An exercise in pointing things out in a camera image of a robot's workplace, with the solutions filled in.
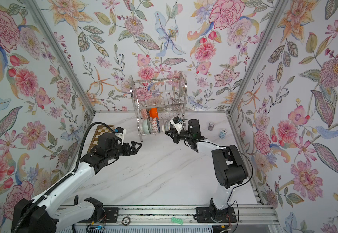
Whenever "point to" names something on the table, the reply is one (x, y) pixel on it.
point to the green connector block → (177, 220)
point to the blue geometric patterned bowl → (155, 124)
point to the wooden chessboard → (100, 129)
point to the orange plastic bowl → (153, 112)
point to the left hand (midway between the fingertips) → (138, 144)
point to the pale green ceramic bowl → (146, 126)
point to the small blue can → (222, 133)
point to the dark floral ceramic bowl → (167, 126)
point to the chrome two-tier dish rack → (157, 101)
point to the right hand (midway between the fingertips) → (166, 129)
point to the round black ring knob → (126, 221)
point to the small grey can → (211, 126)
